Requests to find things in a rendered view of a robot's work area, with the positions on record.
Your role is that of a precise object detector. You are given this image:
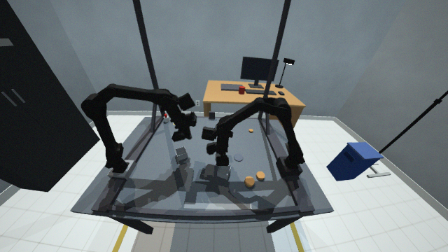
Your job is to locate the white open-top square box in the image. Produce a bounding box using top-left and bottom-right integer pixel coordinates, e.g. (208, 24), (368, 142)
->
(175, 147), (188, 161)

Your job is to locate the grey-blue flat round disc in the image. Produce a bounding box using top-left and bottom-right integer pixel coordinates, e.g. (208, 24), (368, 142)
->
(234, 153), (243, 162)

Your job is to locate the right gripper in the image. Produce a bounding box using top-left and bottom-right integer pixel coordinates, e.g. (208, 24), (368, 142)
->
(170, 113), (191, 142)

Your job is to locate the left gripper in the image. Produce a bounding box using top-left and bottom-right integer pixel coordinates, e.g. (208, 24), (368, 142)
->
(216, 142), (229, 166)

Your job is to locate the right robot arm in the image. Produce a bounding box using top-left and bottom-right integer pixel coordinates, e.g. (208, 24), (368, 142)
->
(80, 83), (197, 173)

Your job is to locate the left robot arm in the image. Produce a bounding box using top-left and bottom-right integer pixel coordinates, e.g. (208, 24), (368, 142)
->
(202, 97), (305, 169)

